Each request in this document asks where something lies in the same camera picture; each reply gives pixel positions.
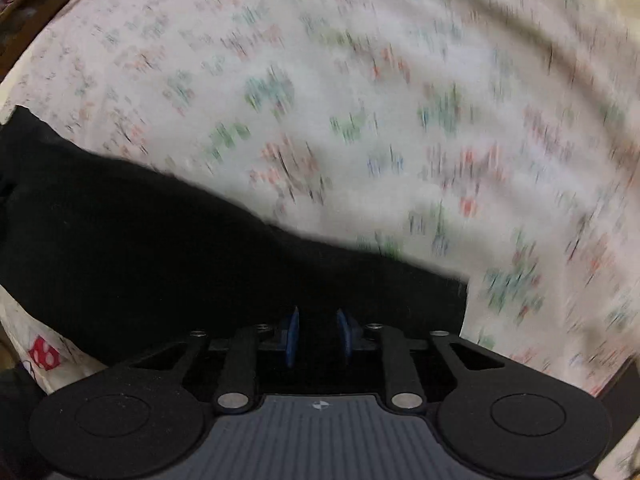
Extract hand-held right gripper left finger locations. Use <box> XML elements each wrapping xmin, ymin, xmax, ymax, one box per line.
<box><xmin>127</xmin><ymin>305</ymin><xmax>302</xmax><ymax>415</ymax></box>

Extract white floral bed sheet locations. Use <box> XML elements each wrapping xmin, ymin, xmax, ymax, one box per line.
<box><xmin>0</xmin><ymin>0</ymin><xmax>640</xmax><ymax>480</ymax></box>

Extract black pants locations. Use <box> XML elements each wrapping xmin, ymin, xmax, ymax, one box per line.
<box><xmin>0</xmin><ymin>105</ymin><xmax>471</xmax><ymax>376</ymax></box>

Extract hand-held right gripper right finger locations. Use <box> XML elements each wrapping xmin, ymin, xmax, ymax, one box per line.
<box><xmin>335</xmin><ymin>307</ymin><xmax>513</xmax><ymax>414</ymax></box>

